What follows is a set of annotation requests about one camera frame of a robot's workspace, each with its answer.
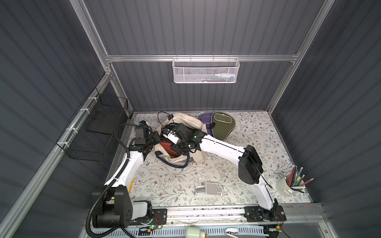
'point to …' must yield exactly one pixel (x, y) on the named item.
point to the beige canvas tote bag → (183, 160)
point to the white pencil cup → (285, 190)
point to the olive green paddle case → (224, 124)
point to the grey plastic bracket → (210, 189)
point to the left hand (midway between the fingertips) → (159, 135)
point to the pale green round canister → (193, 232)
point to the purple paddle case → (205, 117)
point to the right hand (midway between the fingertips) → (174, 144)
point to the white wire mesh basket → (205, 70)
